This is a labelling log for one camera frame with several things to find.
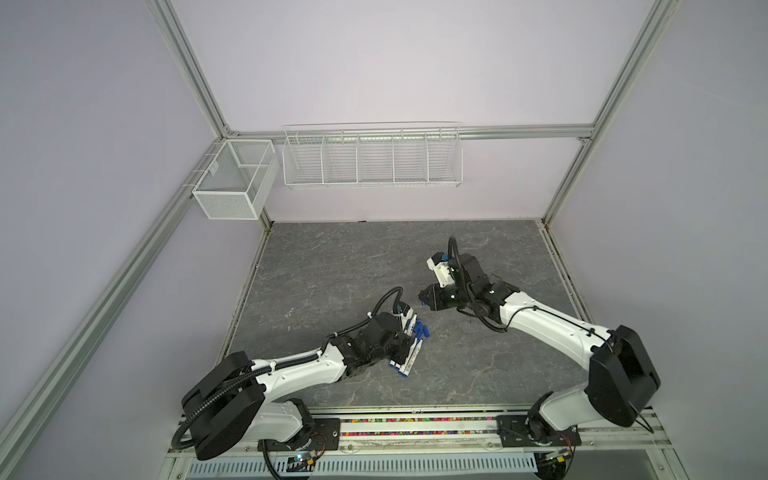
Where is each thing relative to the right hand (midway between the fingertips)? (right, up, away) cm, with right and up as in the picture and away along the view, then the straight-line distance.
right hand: (421, 298), depth 83 cm
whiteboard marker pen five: (-3, -17, +2) cm, 18 cm away
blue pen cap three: (0, -10, +10) cm, 14 cm away
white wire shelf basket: (-14, +45, +16) cm, 50 cm away
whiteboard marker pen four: (-4, -14, -10) cm, 17 cm away
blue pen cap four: (+2, -12, +8) cm, 15 cm away
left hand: (-3, -12, -1) cm, 13 cm away
